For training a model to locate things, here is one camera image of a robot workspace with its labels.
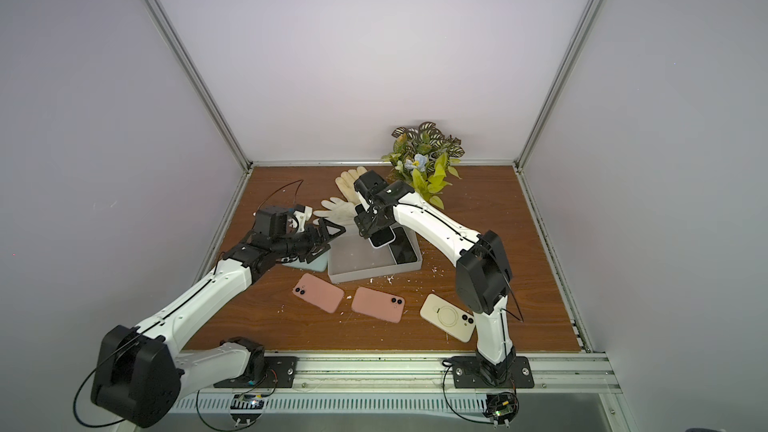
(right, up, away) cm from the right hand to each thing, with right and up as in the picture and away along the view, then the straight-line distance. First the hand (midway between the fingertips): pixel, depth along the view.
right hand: (373, 216), depth 86 cm
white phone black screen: (+3, -5, -5) cm, 8 cm away
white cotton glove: (-13, -2, +17) cm, 22 cm away
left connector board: (-30, -44, -14) cm, 56 cm away
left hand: (-8, -5, -8) cm, 12 cm away
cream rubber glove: (-13, +11, +28) cm, 33 cm away
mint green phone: (-17, -16, +4) cm, 23 cm away
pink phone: (-16, -22, -1) cm, 28 cm away
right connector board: (+32, -44, -16) cm, 57 cm away
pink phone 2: (+1, -26, -1) cm, 26 cm away
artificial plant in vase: (+14, +17, -1) cm, 23 cm away
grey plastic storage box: (-8, -14, +9) cm, 18 cm away
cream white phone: (+22, -28, -4) cm, 36 cm away
